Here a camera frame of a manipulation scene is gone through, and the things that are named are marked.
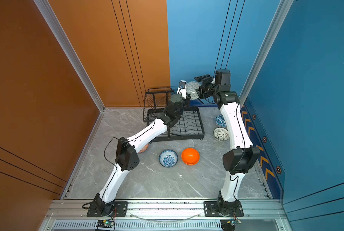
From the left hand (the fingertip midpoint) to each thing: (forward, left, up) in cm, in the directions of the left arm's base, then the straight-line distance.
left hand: (185, 87), depth 82 cm
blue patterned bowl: (-27, +9, -35) cm, 45 cm away
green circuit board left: (-61, +40, -38) cm, 82 cm away
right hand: (-3, -3, +6) cm, 7 cm away
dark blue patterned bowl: (+4, -29, -34) cm, 45 cm away
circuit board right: (-61, -22, -36) cm, 74 cm away
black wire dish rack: (-1, -6, -34) cm, 34 cm away
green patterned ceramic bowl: (+2, -3, -3) cm, 5 cm away
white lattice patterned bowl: (-8, -27, -34) cm, 44 cm away
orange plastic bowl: (-27, -4, -33) cm, 43 cm away
